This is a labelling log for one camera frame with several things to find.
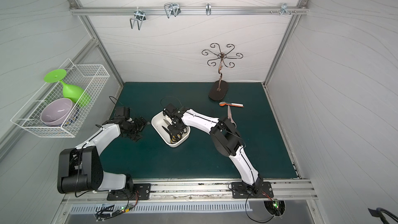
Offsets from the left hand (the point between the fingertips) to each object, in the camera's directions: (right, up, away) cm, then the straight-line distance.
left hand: (147, 127), depth 89 cm
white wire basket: (-26, +28, -9) cm, 39 cm away
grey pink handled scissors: (+51, +5, +12) cm, 53 cm away
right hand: (+16, -2, +3) cm, 16 cm away
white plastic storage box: (+4, +1, +8) cm, 9 cm away
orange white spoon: (+47, +13, +19) cm, 52 cm away
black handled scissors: (+17, -6, -1) cm, 18 cm away
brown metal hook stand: (+45, +23, +26) cm, 57 cm away
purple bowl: (-27, +12, -27) cm, 40 cm away
